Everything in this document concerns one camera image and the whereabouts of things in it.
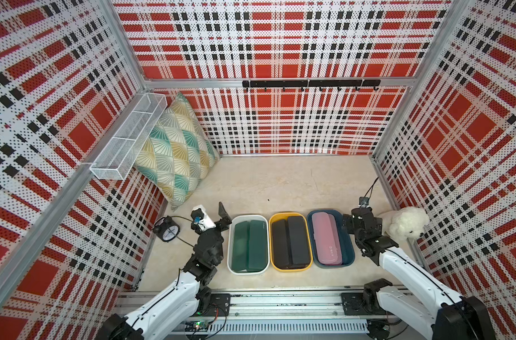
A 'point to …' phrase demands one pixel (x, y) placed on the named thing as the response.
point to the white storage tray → (239, 218)
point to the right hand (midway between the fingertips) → (363, 216)
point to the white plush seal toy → (405, 223)
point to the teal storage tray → (346, 244)
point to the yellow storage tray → (277, 216)
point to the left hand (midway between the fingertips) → (216, 205)
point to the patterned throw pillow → (179, 153)
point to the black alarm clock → (166, 229)
